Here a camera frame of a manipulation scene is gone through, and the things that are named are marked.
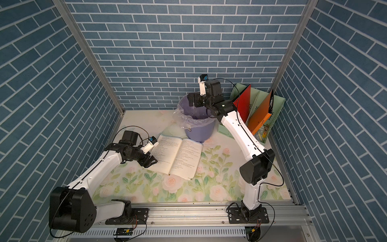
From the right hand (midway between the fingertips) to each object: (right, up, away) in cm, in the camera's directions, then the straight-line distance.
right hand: (196, 95), depth 78 cm
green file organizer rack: (+39, +3, +19) cm, 43 cm away
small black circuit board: (-35, -67, -6) cm, 76 cm away
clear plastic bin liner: (-5, -11, +3) cm, 13 cm away
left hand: (-24, -33, +6) cm, 41 cm away
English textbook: (-12, -35, +14) cm, 40 cm away
